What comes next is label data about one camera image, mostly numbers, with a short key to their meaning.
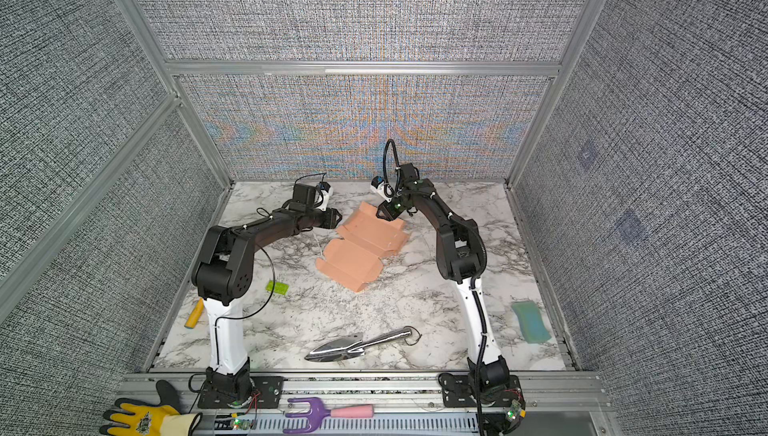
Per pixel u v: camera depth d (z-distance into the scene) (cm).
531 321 84
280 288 90
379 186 95
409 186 82
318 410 71
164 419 66
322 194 87
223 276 55
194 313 86
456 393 73
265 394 73
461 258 66
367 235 103
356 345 80
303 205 82
